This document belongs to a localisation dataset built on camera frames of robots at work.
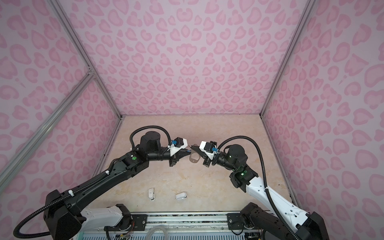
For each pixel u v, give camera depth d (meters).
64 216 0.38
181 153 0.63
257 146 0.52
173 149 0.60
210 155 0.57
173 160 0.61
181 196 0.80
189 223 0.75
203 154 0.55
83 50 0.84
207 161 0.59
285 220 0.50
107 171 0.47
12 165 0.52
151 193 0.79
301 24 0.74
